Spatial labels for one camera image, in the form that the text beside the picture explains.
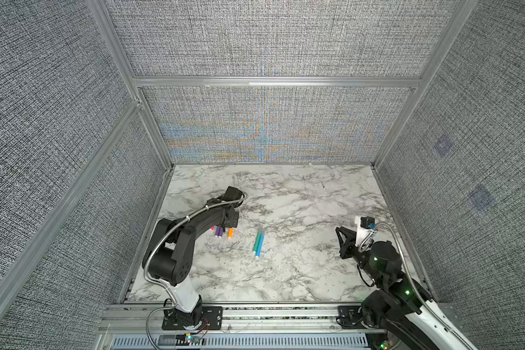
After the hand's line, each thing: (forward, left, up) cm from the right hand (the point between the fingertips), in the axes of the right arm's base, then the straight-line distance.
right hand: (338, 225), depth 73 cm
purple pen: (+7, +44, -19) cm, 48 cm away
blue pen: (+2, +26, -20) cm, 33 cm away
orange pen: (+7, +40, -21) cm, 45 cm away
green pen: (+1, +28, -20) cm, 35 cm away
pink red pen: (-6, +40, +11) cm, 42 cm away
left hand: (+13, +41, -16) cm, 46 cm away
